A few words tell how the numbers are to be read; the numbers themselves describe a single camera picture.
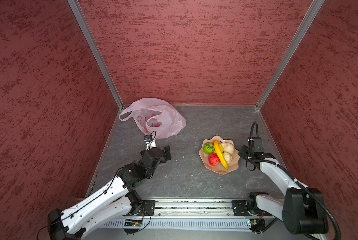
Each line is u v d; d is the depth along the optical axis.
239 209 0.74
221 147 0.90
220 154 0.84
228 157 0.85
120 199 0.61
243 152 0.81
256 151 0.68
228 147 0.89
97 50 0.88
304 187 0.43
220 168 0.86
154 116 0.95
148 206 0.75
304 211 0.41
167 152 0.67
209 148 0.87
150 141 0.65
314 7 0.71
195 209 0.76
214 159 0.85
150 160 0.52
